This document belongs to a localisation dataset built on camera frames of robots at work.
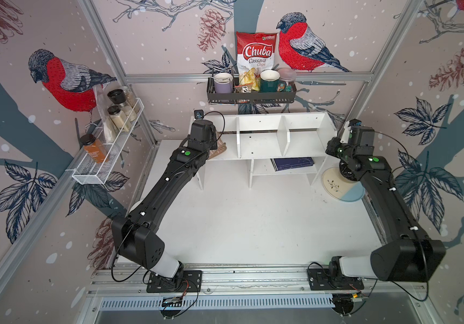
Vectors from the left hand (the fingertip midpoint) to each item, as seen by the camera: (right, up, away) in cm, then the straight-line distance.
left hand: (210, 129), depth 78 cm
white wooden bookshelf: (+20, -2, +10) cm, 22 cm away
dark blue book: (+33, -14, +14) cm, 39 cm away
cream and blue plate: (+62, -26, +20) cm, 70 cm away
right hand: (+48, -4, +2) cm, 48 cm away
